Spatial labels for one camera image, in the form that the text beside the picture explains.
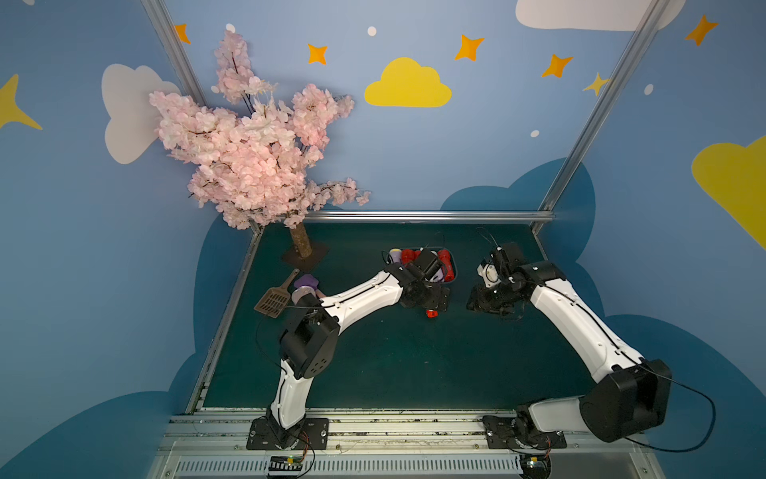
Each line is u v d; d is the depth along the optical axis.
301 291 0.96
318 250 1.12
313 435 0.74
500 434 0.74
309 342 0.49
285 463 0.73
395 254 1.02
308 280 1.04
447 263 1.01
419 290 0.65
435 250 1.04
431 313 0.93
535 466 0.73
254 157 0.65
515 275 0.58
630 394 0.41
